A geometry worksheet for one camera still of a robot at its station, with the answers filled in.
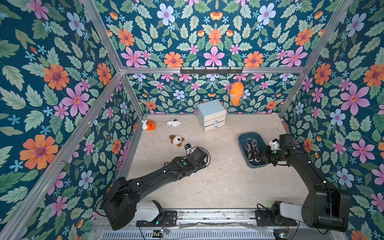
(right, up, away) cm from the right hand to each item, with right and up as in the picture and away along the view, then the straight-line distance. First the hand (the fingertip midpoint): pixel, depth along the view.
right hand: (258, 153), depth 85 cm
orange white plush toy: (-72, +17, +23) cm, 77 cm away
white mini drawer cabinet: (-26, +23, +16) cm, 38 cm away
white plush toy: (-54, +19, +27) cm, 63 cm away
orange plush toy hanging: (-10, +38, +12) cm, 41 cm away
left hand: (-31, -4, -2) cm, 31 cm away
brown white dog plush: (-50, +7, +16) cm, 53 cm away
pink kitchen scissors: (+1, -3, +11) cm, 11 cm away
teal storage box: (+7, +7, +14) cm, 17 cm away
